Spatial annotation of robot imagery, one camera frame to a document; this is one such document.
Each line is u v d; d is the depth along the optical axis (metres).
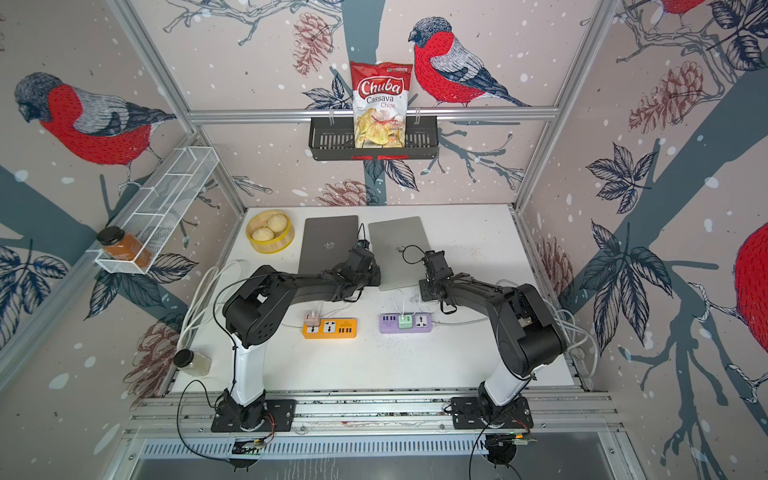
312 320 0.83
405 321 0.82
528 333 0.47
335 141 0.95
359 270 0.80
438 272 0.76
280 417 0.73
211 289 1.01
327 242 1.08
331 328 0.86
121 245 0.61
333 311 0.92
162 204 0.80
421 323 0.87
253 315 0.53
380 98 0.85
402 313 0.88
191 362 0.75
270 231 1.08
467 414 0.72
